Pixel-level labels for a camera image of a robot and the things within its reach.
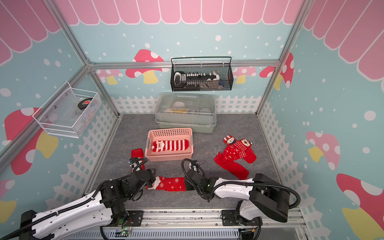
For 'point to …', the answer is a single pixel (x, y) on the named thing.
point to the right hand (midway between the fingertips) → (185, 181)
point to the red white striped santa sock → (170, 145)
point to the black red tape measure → (84, 103)
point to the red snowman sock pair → (233, 150)
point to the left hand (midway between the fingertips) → (153, 174)
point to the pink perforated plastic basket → (169, 134)
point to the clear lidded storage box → (197, 111)
